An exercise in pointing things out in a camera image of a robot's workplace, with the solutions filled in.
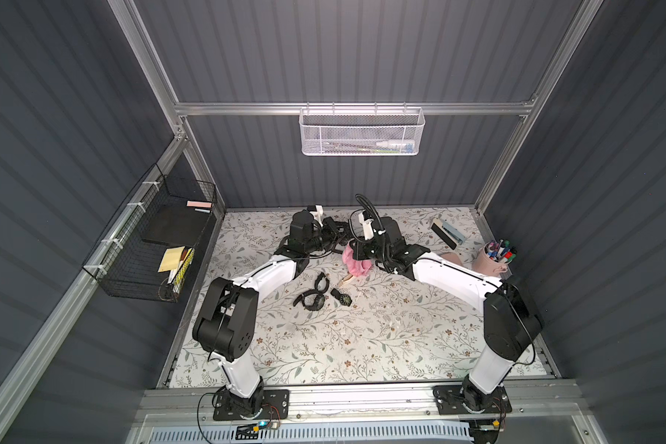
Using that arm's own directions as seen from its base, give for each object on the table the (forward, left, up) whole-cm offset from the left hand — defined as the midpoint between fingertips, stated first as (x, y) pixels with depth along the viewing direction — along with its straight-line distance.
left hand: (353, 224), depth 83 cm
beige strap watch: (-5, +1, -23) cm, 23 cm away
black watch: (-14, +13, -21) cm, 28 cm away
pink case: (+4, -38, -24) cm, 45 cm away
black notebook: (-4, +49, +5) cm, 49 cm away
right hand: (-2, 0, -6) cm, 6 cm away
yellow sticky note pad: (-14, +49, +2) cm, 51 cm away
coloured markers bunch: (-1, -50, -12) cm, 51 cm away
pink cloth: (-4, -2, -18) cm, 19 cm away
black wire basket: (-11, +56, +2) cm, 57 cm away
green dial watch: (-12, +3, -24) cm, 27 cm away
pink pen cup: (-5, -45, -16) cm, 48 cm away
